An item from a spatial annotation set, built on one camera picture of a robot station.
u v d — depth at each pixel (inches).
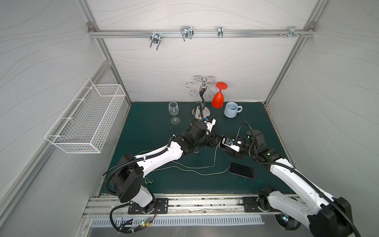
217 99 37.9
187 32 30.1
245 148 27.6
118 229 26.5
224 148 30.7
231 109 42.7
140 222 27.2
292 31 30.1
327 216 14.9
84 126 26.9
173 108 38.8
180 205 29.5
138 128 44.8
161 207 28.9
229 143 26.5
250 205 28.8
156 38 31.5
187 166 33.8
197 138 24.2
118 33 30.8
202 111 44.9
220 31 30.8
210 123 27.7
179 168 34.0
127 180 16.5
